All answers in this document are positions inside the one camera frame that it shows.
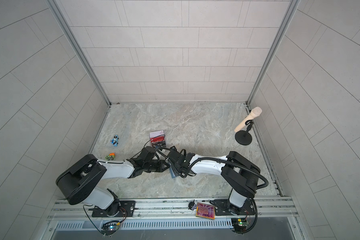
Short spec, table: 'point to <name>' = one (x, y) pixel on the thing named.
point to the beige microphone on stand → (242, 136)
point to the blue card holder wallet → (172, 173)
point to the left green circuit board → (110, 228)
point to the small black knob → (190, 204)
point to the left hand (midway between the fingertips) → (173, 166)
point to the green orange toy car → (111, 156)
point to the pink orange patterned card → (205, 210)
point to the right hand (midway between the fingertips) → (177, 169)
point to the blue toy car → (115, 141)
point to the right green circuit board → (240, 224)
